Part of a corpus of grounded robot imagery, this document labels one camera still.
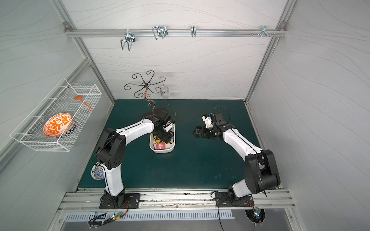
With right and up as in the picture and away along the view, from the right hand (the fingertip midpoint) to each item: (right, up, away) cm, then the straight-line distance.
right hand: (199, 132), depth 88 cm
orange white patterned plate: (-66, +7, -24) cm, 71 cm away
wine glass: (-23, +26, +8) cm, 36 cm away
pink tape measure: (-25, -10, +5) cm, 28 cm away
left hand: (-21, -4, +6) cm, 22 cm away
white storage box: (-20, -10, +4) cm, 22 cm away
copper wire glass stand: (-33, +29, -1) cm, 44 cm away
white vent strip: (-27, -39, -17) cm, 50 cm away
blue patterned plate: (-60, -22, -6) cm, 64 cm away
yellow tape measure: (-28, -7, +8) cm, 30 cm away
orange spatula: (-68, +21, -9) cm, 71 cm away
